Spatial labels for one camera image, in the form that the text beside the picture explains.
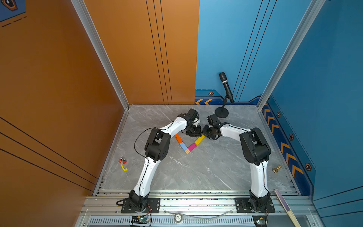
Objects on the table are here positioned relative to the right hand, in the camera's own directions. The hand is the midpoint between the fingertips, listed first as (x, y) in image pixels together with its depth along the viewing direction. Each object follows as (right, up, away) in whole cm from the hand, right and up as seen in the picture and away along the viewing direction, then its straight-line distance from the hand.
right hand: (202, 133), depth 103 cm
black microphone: (+18, +28, -4) cm, 34 cm away
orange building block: (-18, -3, -4) cm, 18 cm away
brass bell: (+42, -21, -18) cm, 50 cm away
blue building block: (-14, -8, -9) cm, 18 cm away
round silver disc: (-16, -36, -37) cm, 54 cm away
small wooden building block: (-11, -11, -11) cm, 19 cm away
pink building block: (-8, -9, -7) cm, 14 cm away
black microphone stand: (+18, +16, +12) cm, 27 cm away
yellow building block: (-2, -4, -6) cm, 7 cm away
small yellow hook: (-52, -19, -16) cm, 57 cm away
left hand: (-1, 0, -3) cm, 4 cm away
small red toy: (-52, -16, -16) cm, 56 cm away
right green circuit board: (+25, -41, -32) cm, 58 cm away
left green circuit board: (-35, -40, -33) cm, 63 cm away
